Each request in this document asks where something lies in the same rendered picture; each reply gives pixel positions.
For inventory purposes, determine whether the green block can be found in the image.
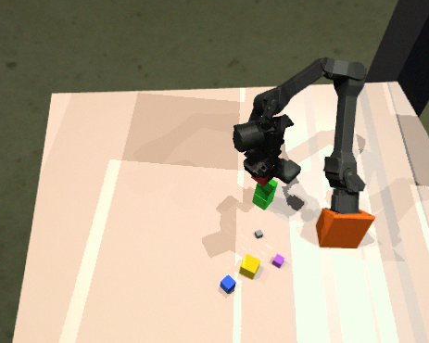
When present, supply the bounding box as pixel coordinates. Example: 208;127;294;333
255;179;278;201
252;193;274;210

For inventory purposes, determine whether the yellow block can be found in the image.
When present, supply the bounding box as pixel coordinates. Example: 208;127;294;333
239;254;260;280

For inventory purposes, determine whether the small purple block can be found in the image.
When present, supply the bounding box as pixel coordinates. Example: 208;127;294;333
271;254;284;269

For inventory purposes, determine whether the blue block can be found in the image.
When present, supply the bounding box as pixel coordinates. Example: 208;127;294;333
220;274;236;294

